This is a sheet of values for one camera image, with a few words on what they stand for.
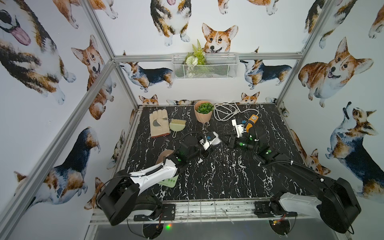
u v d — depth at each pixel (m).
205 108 1.01
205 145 0.67
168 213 0.74
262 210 0.73
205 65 0.87
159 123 1.09
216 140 0.75
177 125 1.10
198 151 0.68
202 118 1.06
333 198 0.40
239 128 0.70
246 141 0.66
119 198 0.41
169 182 0.82
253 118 1.09
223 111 1.13
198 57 0.82
